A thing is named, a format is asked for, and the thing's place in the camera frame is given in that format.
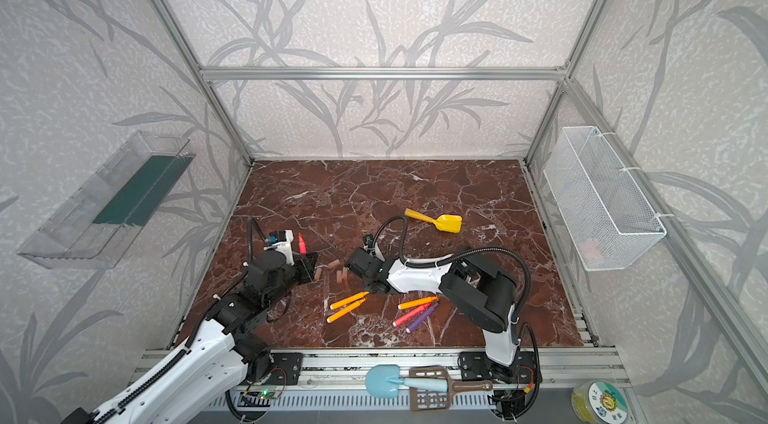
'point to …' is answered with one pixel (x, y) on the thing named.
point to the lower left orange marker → (336, 315)
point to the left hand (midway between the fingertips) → (321, 246)
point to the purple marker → (421, 318)
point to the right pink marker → (411, 314)
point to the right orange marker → (416, 302)
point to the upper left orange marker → (348, 300)
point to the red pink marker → (301, 244)
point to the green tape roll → (600, 401)
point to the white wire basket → (606, 217)
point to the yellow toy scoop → (445, 222)
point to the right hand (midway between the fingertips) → (375, 262)
